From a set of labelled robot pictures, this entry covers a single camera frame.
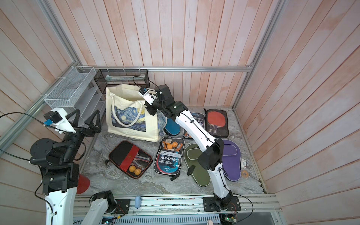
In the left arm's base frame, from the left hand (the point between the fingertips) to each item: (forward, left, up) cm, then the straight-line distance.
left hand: (92, 112), depth 56 cm
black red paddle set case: (-1, -5, -42) cm, 43 cm away
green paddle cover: (-10, -49, -44) cm, 67 cm away
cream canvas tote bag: (+14, -6, -18) cm, 24 cm away
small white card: (-3, -78, -44) cm, 89 cm away
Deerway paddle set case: (-2, -29, -43) cm, 52 cm away
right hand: (+19, -16, -12) cm, 27 cm away
